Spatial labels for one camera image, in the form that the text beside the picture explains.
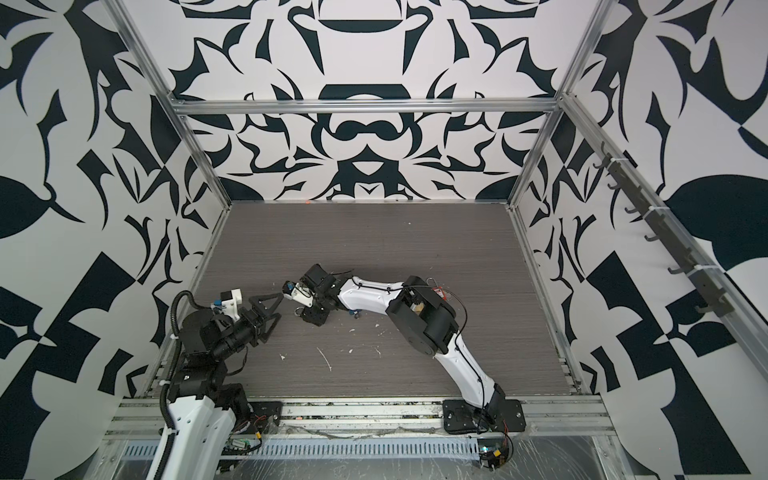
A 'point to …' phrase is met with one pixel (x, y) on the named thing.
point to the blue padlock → (352, 312)
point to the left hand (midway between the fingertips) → (281, 301)
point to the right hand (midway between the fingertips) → (308, 308)
